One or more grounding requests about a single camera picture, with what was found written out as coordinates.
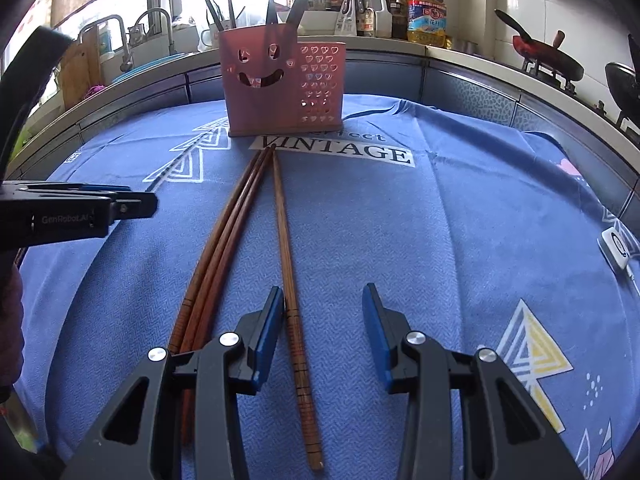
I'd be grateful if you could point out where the grey kitchen counter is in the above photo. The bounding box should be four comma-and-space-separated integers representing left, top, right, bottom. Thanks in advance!
15, 35, 640, 181

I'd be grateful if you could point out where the light ringed wooden chopstick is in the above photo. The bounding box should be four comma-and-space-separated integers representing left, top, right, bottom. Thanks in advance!
270, 144, 326, 472

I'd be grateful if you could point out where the pink smiley utensil holder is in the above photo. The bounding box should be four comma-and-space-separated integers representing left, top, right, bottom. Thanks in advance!
218, 27, 347, 138

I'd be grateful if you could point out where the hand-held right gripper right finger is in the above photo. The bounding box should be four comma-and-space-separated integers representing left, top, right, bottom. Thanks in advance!
361, 282, 583, 480

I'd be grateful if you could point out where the white plastic jug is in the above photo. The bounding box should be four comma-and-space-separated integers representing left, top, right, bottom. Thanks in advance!
362, 0, 393, 38

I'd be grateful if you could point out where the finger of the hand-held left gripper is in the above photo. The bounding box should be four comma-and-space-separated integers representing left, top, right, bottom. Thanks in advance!
0, 181, 132, 198
0, 192, 159, 251

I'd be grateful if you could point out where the yellow cooking oil bottle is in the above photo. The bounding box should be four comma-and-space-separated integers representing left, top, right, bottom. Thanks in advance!
406, 0, 448, 46

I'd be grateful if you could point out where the wooden cutting board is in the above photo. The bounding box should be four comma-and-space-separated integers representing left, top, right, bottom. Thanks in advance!
59, 25, 103, 108

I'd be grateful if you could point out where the white utensil cup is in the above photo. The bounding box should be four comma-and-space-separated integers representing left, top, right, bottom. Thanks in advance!
192, 0, 246, 46

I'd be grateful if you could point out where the black wok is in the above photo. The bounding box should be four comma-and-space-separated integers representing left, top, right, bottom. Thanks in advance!
605, 32, 640, 111

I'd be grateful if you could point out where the dark wooden chopstick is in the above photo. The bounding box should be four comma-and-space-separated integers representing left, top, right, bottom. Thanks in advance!
167, 147, 266, 356
177, 146, 271, 446
192, 145, 276, 348

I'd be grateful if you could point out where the chrome gooseneck faucet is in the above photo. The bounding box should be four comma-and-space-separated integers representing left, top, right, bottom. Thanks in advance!
77, 14, 133, 73
132, 7, 176, 56

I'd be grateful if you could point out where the white switch controller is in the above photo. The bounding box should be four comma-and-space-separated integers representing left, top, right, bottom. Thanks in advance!
599, 226, 632, 272

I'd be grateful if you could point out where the blue plastic basin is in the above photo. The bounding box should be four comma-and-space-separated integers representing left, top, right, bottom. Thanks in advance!
112, 52, 186, 83

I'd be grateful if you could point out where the red frying pan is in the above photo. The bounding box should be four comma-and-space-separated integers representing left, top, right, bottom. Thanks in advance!
495, 9, 586, 81

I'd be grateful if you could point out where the gas stove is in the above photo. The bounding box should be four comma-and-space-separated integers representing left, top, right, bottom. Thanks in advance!
520, 57, 640, 131

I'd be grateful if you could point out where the blue printed tablecloth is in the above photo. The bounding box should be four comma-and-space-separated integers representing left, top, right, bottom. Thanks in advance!
12, 92, 640, 480

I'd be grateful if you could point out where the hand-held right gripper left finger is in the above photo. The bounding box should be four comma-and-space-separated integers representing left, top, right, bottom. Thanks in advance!
60, 286, 287, 480

